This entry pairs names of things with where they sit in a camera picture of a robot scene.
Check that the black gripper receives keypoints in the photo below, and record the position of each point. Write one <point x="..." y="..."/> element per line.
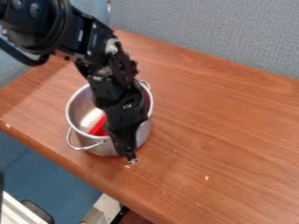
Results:
<point x="128" y="122"/>

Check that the red block object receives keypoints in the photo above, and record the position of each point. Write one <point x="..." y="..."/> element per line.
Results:
<point x="98" y="129"/>

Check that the metal pot with handles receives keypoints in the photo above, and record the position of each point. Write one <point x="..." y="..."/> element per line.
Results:
<point x="82" y="115"/>

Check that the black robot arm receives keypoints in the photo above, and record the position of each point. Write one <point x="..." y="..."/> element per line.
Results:
<point x="46" y="27"/>

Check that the white device under table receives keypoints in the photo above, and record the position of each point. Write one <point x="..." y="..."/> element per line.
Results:
<point x="22" y="212"/>

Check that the white table bracket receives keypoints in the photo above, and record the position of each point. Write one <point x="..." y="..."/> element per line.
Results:
<point x="106" y="212"/>

